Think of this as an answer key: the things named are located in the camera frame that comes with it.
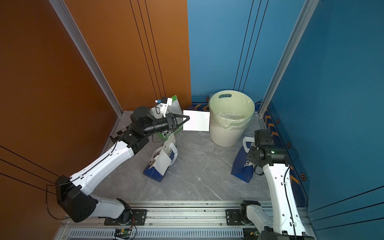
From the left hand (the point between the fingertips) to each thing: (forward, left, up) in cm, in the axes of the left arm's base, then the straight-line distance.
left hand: (189, 117), depth 63 cm
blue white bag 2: (-10, -28, -30) cm, 43 cm away
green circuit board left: (-38, +32, -42) cm, 65 cm away
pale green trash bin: (+30, -25, -25) cm, 46 cm away
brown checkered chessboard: (+27, +56, -42) cm, 75 cm away
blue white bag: (-12, +21, -28) cm, 37 cm away
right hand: (-8, -32, -20) cm, 38 cm away
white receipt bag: (-12, +13, -20) cm, 26 cm away
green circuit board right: (-37, -29, -40) cm, 62 cm away
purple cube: (+44, +2, -36) cm, 57 cm away
